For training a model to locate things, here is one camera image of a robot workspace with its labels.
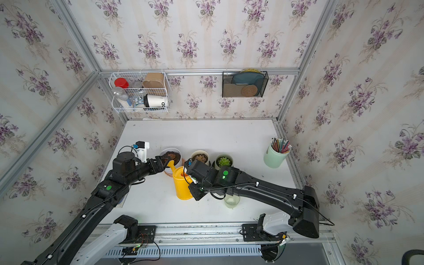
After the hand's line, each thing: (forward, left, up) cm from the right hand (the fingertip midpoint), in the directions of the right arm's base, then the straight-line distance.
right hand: (193, 190), depth 68 cm
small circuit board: (-20, +29, -20) cm, 40 cm away
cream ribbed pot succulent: (+23, -1, -10) cm, 25 cm away
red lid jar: (+55, +45, +16) cm, 73 cm away
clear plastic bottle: (+44, +42, +15) cm, 62 cm away
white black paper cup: (+49, +27, +9) cm, 56 cm away
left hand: (+11, +12, +4) cm, 17 cm away
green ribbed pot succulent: (+20, -13, -9) cm, 26 cm away
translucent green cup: (+1, -17, -18) cm, 25 cm away
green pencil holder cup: (+23, -41, -5) cm, 47 cm away
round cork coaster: (+57, -29, +9) cm, 65 cm away
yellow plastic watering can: (+2, +5, +3) cm, 6 cm away
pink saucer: (+15, +17, -17) cm, 28 cm away
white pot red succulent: (+25, +15, -10) cm, 31 cm away
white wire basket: (+52, +35, +12) cm, 64 cm away
